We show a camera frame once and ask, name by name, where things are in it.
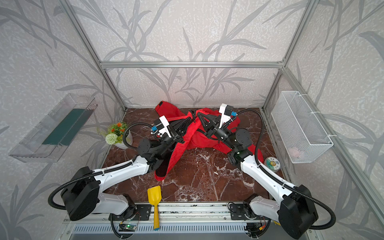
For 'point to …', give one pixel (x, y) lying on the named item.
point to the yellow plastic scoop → (155, 195)
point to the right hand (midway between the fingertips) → (200, 110)
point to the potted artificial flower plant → (115, 136)
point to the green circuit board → (130, 227)
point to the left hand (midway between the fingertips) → (191, 116)
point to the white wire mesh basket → (303, 136)
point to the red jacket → (196, 134)
